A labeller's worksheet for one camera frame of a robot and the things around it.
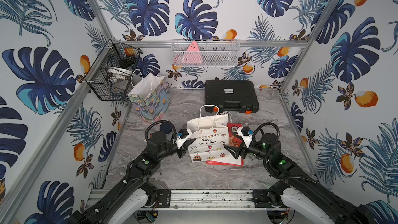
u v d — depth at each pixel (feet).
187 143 2.23
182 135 1.99
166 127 3.17
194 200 2.49
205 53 3.03
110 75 2.74
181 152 2.11
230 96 3.51
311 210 1.72
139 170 1.77
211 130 2.30
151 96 2.77
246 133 2.07
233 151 2.19
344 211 1.39
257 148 2.16
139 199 1.95
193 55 2.95
